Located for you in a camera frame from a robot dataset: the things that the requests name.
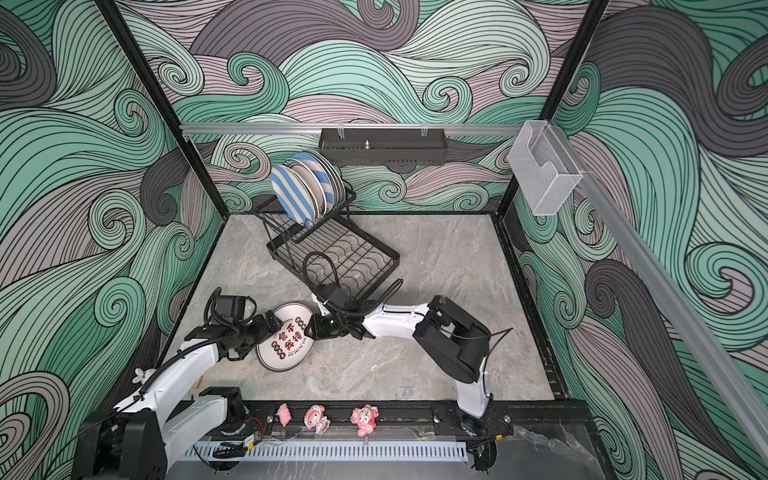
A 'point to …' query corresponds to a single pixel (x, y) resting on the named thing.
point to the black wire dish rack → (341, 256)
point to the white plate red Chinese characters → (288, 345)
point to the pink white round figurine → (314, 419)
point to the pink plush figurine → (365, 419)
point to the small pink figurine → (284, 414)
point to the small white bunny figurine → (143, 376)
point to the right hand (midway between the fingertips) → (306, 334)
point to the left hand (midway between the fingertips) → (272, 327)
